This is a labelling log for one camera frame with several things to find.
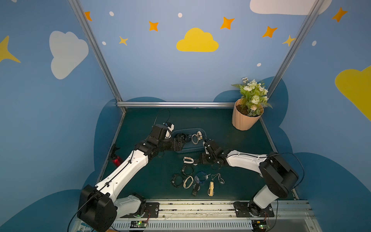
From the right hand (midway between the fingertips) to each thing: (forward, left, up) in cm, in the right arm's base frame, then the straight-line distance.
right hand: (203, 156), depth 92 cm
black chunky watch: (+15, +16, +1) cm, 22 cm away
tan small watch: (+16, +3, +1) cm, 16 cm away
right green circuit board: (-35, -28, -3) cm, 44 cm away
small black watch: (+13, +11, 0) cm, 17 cm away
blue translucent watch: (-13, +2, -1) cm, 13 cm away
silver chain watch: (-14, -10, -2) cm, 17 cm away
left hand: (0, +14, +17) cm, 22 cm away
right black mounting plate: (-30, -21, +7) cm, 37 cm away
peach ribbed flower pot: (+24, -26, +8) cm, 37 cm away
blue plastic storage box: (+8, +9, -2) cm, 12 cm away
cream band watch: (-16, +11, 0) cm, 20 cm away
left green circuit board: (-38, +33, -2) cm, 50 cm away
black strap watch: (-4, +5, -1) cm, 6 cm away
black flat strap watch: (-19, +4, -2) cm, 19 cm away
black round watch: (-9, +10, -1) cm, 14 cm away
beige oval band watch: (+10, +6, -1) cm, 12 cm away
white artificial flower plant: (+31, -30, +25) cm, 50 cm away
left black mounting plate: (-32, +28, -2) cm, 42 cm away
